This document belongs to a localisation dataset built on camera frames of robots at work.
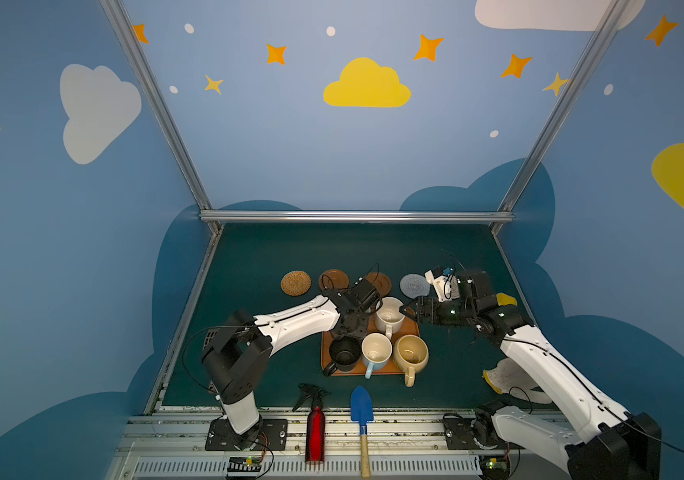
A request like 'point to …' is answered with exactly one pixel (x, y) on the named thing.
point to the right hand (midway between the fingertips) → (413, 307)
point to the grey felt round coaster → (414, 285)
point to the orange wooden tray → (410, 327)
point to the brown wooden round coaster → (333, 279)
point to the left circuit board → (244, 464)
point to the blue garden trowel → (361, 411)
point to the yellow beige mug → (411, 354)
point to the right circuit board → (494, 467)
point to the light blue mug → (376, 349)
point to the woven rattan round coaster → (295, 283)
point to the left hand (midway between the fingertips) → (357, 326)
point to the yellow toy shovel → (504, 299)
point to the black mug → (345, 350)
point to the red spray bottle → (315, 427)
